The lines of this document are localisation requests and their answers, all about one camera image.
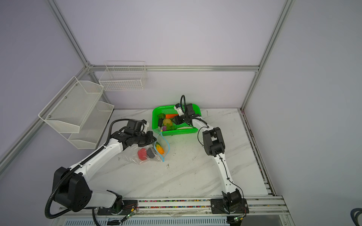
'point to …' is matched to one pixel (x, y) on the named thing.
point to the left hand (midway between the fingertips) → (155, 140)
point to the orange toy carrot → (170, 116)
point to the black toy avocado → (151, 153)
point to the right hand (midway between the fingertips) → (173, 118)
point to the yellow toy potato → (167, 121)
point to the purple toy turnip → (164, 128)
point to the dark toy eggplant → (160, 122)
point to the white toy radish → (185, 127)
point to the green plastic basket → (170, 109)
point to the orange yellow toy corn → (159, 148)
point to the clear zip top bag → (131, 154)
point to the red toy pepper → (143, 154)
